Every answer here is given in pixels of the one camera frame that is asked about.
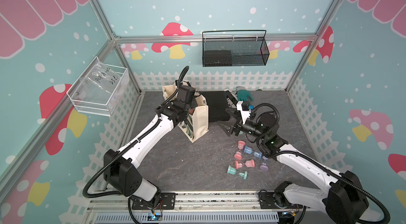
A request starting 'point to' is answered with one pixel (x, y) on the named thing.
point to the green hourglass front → (232, 170)
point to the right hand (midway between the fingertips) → (222, 116)
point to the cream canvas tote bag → (196, 122)
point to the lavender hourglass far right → (264, 167)
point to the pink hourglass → (249, 164)
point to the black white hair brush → (231, 98)
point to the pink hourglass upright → (238, 155)
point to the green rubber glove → (242, 95)
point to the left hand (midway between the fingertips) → (190, 100)
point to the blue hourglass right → (248, 149)
